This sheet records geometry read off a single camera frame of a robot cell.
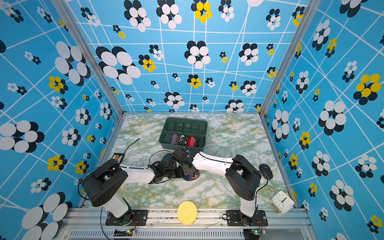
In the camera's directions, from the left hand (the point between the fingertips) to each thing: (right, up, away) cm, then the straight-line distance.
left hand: (189, 172), depth 88 cm
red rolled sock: (+1, +17, +8) cm, 19 cm away
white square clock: (+48, -11, -12) cm, 51 cm away
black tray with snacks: (-46, +8, +6) cm, 47 cm away
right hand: (+1, +2, 0) cm, 2 cm away
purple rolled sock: (-11, +19, +9) cm, 23 cm away
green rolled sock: (+7, +17, +8) cm, 20 cm away
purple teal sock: (+2, -2, -2) cm, 3 cm away
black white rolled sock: (-5, +18, +8) cm, 20 cm away
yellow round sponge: (-1, -15, -16) cm, 22 cm away
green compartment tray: (-9, +23, +13) cm, 28 cm away
